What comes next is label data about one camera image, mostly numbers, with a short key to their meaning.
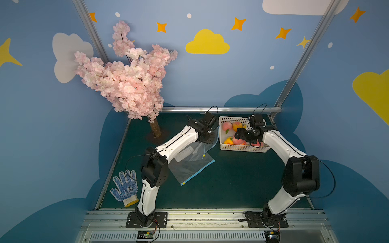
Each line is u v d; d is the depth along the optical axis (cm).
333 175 45
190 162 97
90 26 75
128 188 84
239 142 93
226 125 110
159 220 74
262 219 73
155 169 51
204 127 63
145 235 72
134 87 57
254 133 68
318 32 78
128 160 95
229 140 98
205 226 73
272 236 73
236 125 108
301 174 47
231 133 109
